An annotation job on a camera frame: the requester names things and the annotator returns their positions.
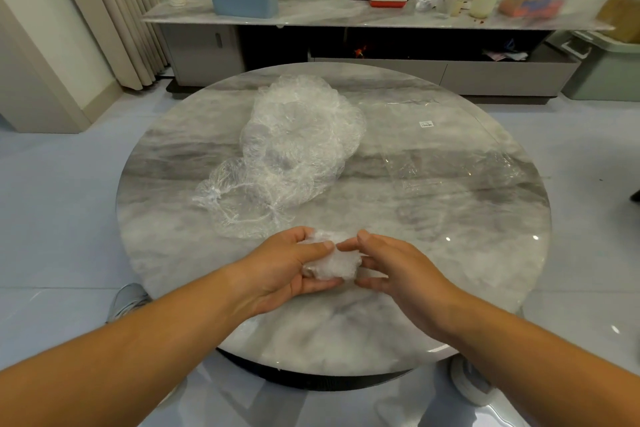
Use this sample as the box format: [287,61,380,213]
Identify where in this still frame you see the black table base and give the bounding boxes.
[218,346,446,391]

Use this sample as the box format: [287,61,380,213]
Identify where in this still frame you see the person's right forearm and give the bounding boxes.
[438,302,640,427]

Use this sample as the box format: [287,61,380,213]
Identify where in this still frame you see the beige curtain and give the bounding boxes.
[40,0,171,93]

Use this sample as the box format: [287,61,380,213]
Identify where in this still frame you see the clear plastic bag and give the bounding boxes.
[365,101,541,223]

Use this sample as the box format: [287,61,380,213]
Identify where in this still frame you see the pile of clear plastic caps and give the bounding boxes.
[240,74,366,207]

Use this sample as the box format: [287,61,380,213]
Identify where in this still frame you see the person's right hand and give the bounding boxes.
[337,230,471,341]

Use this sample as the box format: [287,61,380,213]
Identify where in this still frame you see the person's left hand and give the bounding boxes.
[222,226,346,318]

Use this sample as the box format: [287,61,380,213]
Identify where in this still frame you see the long grey low cabinet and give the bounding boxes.
[142,0,611,97]

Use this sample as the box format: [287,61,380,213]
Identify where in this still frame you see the grey sneaker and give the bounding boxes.
[448,354,501,408]
[107,284,151,325]

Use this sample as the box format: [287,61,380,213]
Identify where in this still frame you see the person's left forearm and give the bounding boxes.
[0,276,251,427]

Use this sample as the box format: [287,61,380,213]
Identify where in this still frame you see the green storage bin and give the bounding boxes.
[563,31,640,103]

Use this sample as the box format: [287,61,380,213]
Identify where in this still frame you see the brown cardboard box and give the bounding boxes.
[598,0,640,45]

